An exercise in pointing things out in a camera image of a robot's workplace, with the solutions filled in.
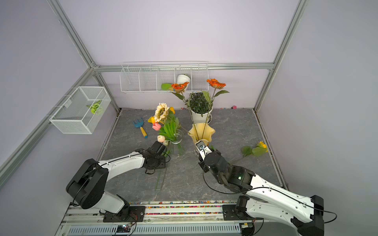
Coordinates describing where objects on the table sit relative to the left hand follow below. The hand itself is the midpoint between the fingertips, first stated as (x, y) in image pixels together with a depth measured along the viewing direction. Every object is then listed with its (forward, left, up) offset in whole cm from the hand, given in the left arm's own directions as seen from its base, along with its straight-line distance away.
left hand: (161, 165), depth 89 cm
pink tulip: (+8, -2, +28) cm, 30 cm away
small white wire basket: (+24, +43, +26) cm, 56 cm away
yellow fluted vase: (+12, -25, +16) cm, 32 cm away
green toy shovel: (+46, -4, +24) cm, 52 cm away
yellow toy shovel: (+12, +1, +29) cm, 31 cm away
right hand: (-3, -24, +22) cm, 33 cm away
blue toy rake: (+35, +20, -2) cm, 40 cm away
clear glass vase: (+8, -10, +11) cm, 17 cm away
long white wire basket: (+51, +8, +28) cm, 59 cm away
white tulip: (0, -5, +15) cm, 16 cm away
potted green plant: (+33, -28, +15) cm, 46 cm away
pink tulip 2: (+2, -4, +27) cm, 27 cm away
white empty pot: (+44, -16, +31) cm, 56 cm away
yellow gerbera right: (+5, -63, +2) cm, 63 cm away
